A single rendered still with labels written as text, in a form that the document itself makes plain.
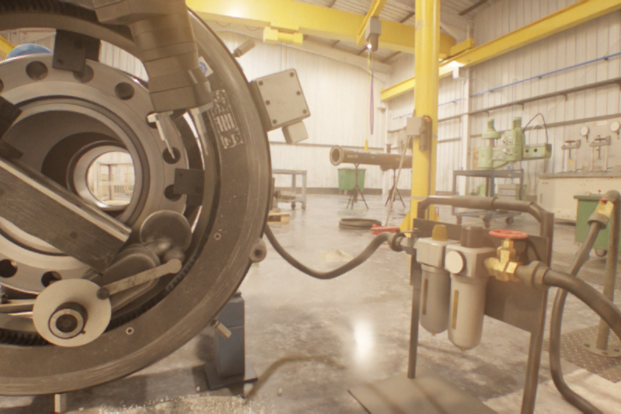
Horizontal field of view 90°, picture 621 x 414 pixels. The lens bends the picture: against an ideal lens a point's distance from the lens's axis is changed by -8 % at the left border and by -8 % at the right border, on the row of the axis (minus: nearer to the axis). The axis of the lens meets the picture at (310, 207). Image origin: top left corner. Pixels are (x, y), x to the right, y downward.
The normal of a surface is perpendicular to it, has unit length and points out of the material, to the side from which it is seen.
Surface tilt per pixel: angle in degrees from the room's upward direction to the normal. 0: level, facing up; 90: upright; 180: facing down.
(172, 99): 113
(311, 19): 90
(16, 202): 90
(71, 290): 90
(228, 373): 90
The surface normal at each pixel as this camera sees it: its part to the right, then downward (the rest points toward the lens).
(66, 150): 0.58, 0.21
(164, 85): -0.13, 0.41
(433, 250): -0.90, 0.01
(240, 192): 0.43, 0.07
